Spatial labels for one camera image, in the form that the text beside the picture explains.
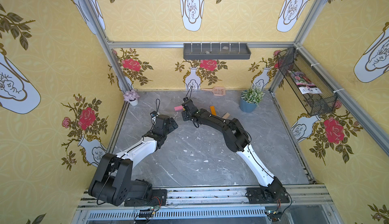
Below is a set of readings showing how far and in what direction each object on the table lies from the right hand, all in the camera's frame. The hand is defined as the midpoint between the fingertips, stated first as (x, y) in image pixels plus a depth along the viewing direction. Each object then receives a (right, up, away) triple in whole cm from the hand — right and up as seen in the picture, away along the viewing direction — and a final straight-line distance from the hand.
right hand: (184, 115), depth 107 cm
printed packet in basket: (+63, +17, -31) cm, 72 cm away
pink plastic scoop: (+25, +18, +14) cm, 34 cm away
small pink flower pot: (-36, +13, -3) cm, 38 cm away
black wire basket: (+72, +38, -5) cm, 81 cm away
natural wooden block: (+29, 0, -1) cm, 29 cm away
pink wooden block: (-4, +5, 0) cm, 6 cm away
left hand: (-7, -4, -15) cm, 17 cm away
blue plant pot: (+43, +6, -5) cm, 43 cm away
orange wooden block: (+20, +3, +1) cm, 21 cm away
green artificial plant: (+45, +13, -9) cm, 48 cm away
